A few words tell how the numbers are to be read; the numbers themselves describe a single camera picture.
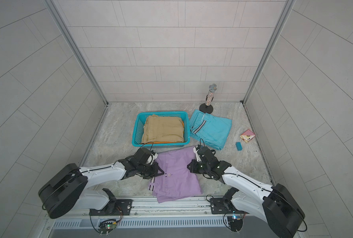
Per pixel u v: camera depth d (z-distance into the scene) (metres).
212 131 0.97
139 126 0.91
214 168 0.60
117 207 0.69
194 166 0.71
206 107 1.11
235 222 0.68
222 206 0.64
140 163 0.67
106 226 0.65
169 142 0.87
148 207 0.72
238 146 0.91
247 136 0.96
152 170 0.74
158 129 0.92
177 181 0.76
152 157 0.71
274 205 0.40
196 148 0.77
